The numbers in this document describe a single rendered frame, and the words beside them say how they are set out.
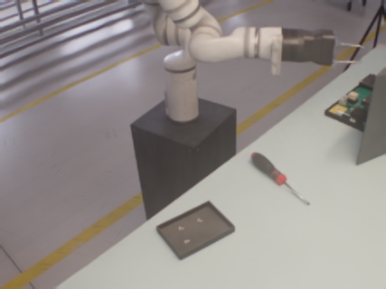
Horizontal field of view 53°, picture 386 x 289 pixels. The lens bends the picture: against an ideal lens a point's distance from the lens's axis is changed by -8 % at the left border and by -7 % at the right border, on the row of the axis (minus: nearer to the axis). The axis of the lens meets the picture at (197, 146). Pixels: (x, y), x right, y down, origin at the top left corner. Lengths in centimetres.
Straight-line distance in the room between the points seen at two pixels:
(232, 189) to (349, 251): 25
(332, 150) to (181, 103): 49
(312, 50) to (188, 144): 46
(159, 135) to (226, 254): 60
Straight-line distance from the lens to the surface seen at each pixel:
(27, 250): 218
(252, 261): 67
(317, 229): 73
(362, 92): 114
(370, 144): 87
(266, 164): 81
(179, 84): 117
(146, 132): 124
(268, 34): 90
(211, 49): 89
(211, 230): 71
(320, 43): 91
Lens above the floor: 153
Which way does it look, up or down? 37 degrees down
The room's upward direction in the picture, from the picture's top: 3 degrees counter-clockwise
